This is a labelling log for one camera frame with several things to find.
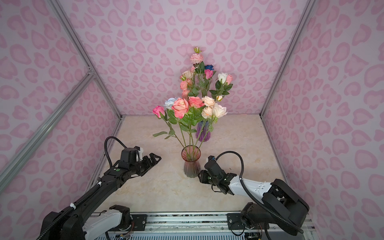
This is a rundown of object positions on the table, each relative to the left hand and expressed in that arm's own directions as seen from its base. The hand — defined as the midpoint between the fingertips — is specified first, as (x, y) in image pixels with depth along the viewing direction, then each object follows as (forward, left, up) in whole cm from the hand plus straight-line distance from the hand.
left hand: (157, 159), depth 83 cm
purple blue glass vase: (+21, -26, -5) cm, 34 cm away
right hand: (-7, -23, -7) cm, 25 cm away
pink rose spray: (+34, -24, +25) cm, 49 cm away
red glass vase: (-1, -19, +6) cm, 20 cm away
